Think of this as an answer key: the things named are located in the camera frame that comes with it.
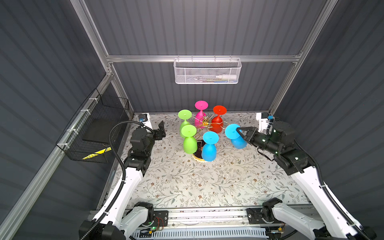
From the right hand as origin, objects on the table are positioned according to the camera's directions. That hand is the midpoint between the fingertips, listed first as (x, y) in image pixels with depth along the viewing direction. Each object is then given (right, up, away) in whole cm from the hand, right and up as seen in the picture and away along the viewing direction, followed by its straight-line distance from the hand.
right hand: (238, 130), depth 65 cm
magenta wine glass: (-15, +14, +17) cm, 27 cm away
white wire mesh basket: (-12, +44, +46) cm, 65 cm away
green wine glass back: (-25, +8, +14) cm, 29 cm away
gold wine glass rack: (-13, +4, +12) cm, 18 cm away
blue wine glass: (+1, -5, +7) cm, 9 cm away
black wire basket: (-69, -4, +3) cm, 69 cm away
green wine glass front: (-22, -8, +13) cm, 27 cm away
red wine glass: (-6, +3, +24) cm, 25 cm away
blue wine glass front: (-12, -10, +9) cm, 18 cm away
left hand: (-39, +4, +9) cm, 40 cm away
